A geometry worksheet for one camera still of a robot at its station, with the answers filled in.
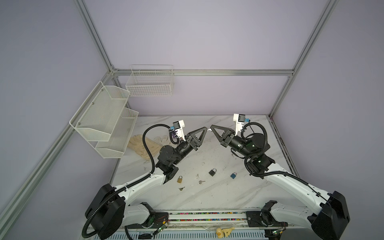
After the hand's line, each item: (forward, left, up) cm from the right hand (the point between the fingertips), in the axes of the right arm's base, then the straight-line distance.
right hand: (210, 128), depth 61 cm
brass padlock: (-7, +16, -39) cm, 43 cm away
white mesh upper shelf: (+21, +67, -15) cm, 72 cm away
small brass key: (-12, +15, -40) cm, 44 cm away
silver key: (-8, +4, -39) cm, 40 cm away
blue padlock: (-3, -16, -39) cm, 42 cm away
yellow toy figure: (-32, -5, -37) cm, 49 cm away
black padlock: (-1, -3, -40) cm, 40 cm away
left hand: (+1, +1, -2) cm, 2 cm away
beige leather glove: (+20, +50, -38) cm, 66 cm away
